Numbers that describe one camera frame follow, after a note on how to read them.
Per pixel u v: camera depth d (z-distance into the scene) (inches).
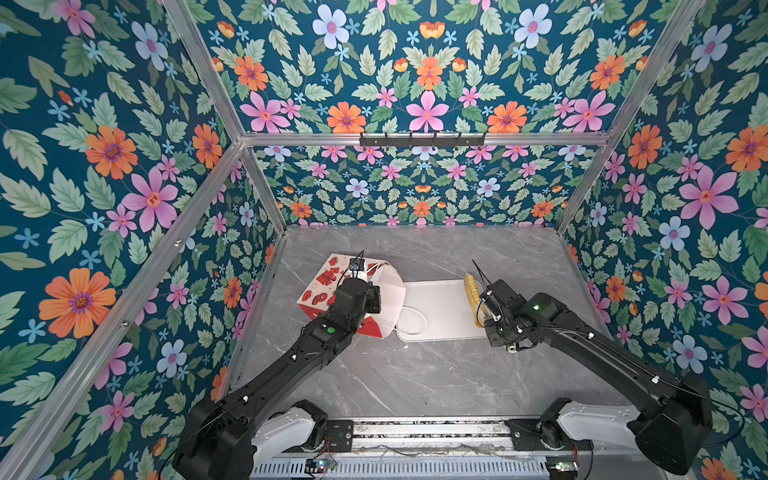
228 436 15.2
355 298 23.4
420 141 36.1
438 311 37.9
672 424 14.7
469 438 29.4
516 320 21.4
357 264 28.4
